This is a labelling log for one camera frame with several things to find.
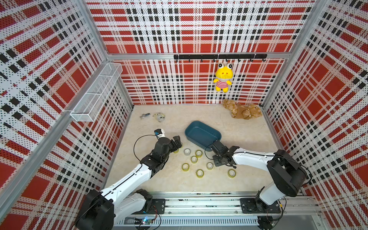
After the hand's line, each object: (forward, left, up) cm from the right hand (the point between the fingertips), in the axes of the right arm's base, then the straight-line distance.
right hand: (221, 158), depth 90 cm
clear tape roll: (+5, +22, 0) cm, 23 cm away
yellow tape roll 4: (0, +17, -1) cm, 17 cm away
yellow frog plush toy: (+43, -3, +33) cm, 55 cm away
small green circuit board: (-33, +41, +2) cm, 52 cm away
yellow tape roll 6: (-9, -5, 0) cm, 11 cm away
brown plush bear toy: (+33, -17, +8) cm, 38 cm away
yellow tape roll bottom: (-9, +14, 0) cm, 17 cm away
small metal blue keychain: (+37, +58, 0) cm, 69 cm away
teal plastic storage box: (+19, +11, -2) cm, 23 cm away
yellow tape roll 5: (-5, +23, 0) cm, 23 cm away
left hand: (+7, +28, +14) cm, 32 cm away
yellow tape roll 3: (+4, +14, -1) cm, 15 cm away
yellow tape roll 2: (0, +24, +19) cm, 30 cm away
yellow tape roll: (+5, +29, 0) cm, 29 cm away
